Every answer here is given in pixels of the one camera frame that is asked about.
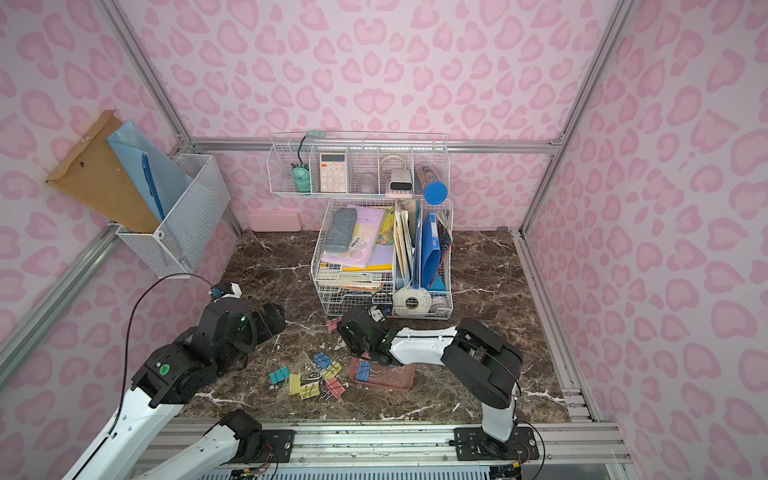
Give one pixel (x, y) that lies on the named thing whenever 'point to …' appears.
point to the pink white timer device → (400, 180)
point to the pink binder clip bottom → (335, 387)
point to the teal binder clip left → (279, 375)
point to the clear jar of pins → (440, 304)
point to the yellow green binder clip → (332, 370)
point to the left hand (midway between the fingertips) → (270, 310)
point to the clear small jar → (367, 184)
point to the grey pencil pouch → (340, 230)
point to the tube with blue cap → (435, 189)
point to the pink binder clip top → (332, 324)
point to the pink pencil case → (274, 221)
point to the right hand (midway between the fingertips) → (333, 327)
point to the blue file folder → (432, 279)
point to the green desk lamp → (301, 175)
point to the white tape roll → (401, 296)
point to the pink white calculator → (333, 172)
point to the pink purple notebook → (367, 223)
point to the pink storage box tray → (387, 375)
